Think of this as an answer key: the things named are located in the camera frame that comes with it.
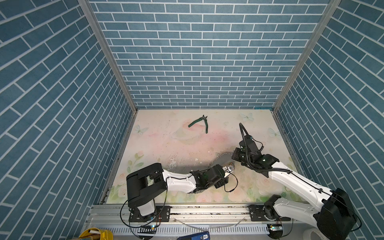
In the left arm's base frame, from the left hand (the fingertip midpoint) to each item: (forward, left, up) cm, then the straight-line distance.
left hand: (225, 173), depth 82 cm
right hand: (+10, -4, +7) cm, 13 cm away
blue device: (-27, +13, -1) cm, 30 cm away
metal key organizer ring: (+12, +2, -3) cm, 13 cm away
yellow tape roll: (-26, +59, +2) cm, 64 cm away
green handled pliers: (+46, +10, -4) cm, 47 cm away
